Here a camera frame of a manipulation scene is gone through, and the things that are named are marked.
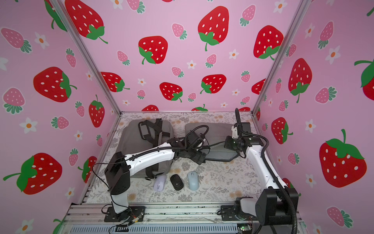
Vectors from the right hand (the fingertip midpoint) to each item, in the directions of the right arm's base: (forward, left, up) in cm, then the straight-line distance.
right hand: (224, 143), depth 83 cm
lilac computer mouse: (-21, +36, -13) cm, 44 cm away
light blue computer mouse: (-18, +17, -14) cm, 29 cm away
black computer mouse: (-20, +27, -14) cm, 36 cm away
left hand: (-6, +14, -4) cm, 15 cm away
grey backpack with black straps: (+7, +56, -6) cm, 57 cm away
